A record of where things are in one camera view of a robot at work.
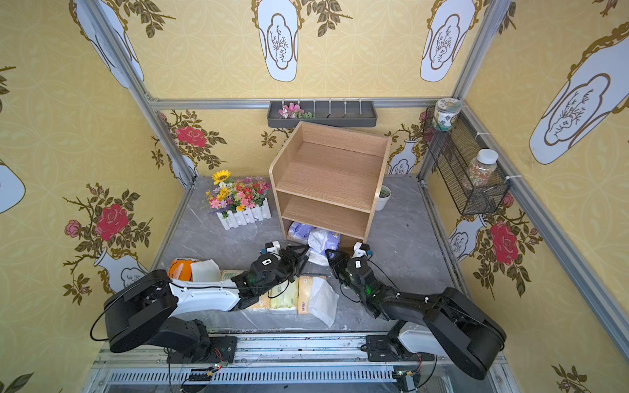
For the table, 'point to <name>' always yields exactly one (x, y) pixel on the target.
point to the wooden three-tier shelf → (329, 178)
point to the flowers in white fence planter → (238, 201)
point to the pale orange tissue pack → (315, 295)
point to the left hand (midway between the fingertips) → (305, 247)
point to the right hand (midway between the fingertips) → (328, 248)
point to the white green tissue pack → (227, 274)
